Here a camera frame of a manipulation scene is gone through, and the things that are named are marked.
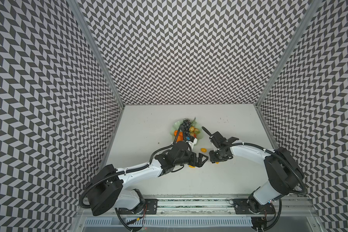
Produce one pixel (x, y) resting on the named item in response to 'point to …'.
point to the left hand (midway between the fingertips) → (202, 158)
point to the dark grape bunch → (187, 126)
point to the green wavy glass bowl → (177, 124)
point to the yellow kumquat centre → (191, 166)
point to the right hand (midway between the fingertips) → (215, 161)
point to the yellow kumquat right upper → (203, 150)
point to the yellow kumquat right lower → (216, 162)
